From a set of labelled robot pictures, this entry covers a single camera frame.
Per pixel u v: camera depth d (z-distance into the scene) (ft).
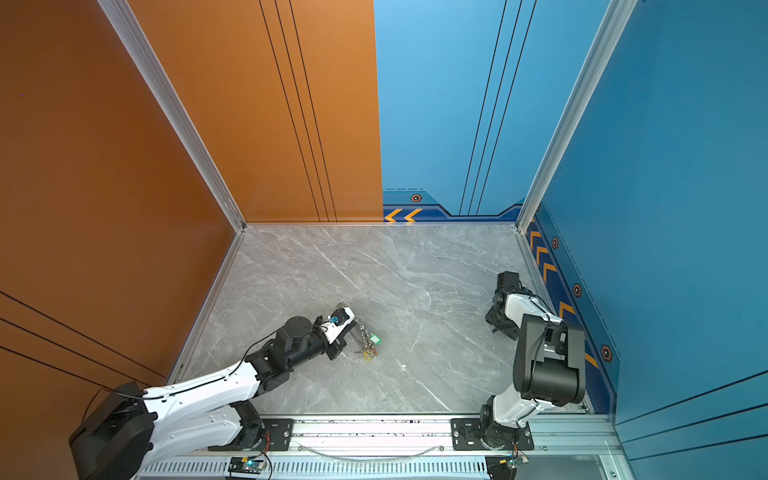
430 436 2.44
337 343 2.31
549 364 1.51
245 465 2.32
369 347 2.62
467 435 2.38
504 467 2.29
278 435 2.43
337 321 2.20
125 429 1.34
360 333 2.60
